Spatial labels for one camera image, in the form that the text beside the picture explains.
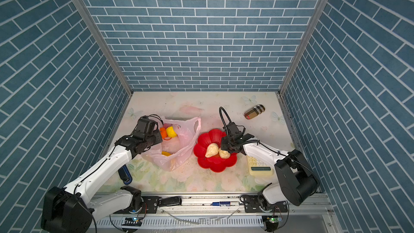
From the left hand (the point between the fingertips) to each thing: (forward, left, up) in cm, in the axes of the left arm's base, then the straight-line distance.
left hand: (160, 135), depth 84 cm
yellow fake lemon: (+6, -4, -7) cm, 10 cm away
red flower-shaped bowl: (-11, -30, -11) cm, 34 cm away
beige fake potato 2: (-9, -34, -5) cm, 35 cm away
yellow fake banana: (-11, -5, +1) cm, 12 cm away
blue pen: (-30, -32, -10) cm, 45 cm away
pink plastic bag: (-12, -4, +1) cm, 13 cm away
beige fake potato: (-6, -28, -6) cm, 29 cm away
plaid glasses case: (+21, -56, -7) cm, 60 cm away
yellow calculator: (-15, -52, -9) cm, 54 cm away
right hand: (-2, -33, -6) cm, 34 cm away
